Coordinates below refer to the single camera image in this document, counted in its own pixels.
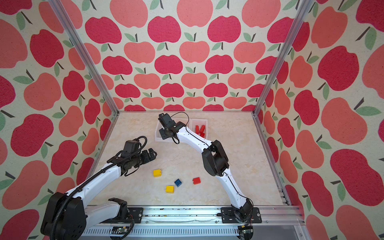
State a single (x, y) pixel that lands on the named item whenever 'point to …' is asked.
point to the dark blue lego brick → (178, 182)
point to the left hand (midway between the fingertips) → (153, 156)
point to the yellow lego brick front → (170, 189)
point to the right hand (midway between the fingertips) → (167, 130)
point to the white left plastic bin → (157, 137)
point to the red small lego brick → (196, 181)
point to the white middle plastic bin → (184, 129)
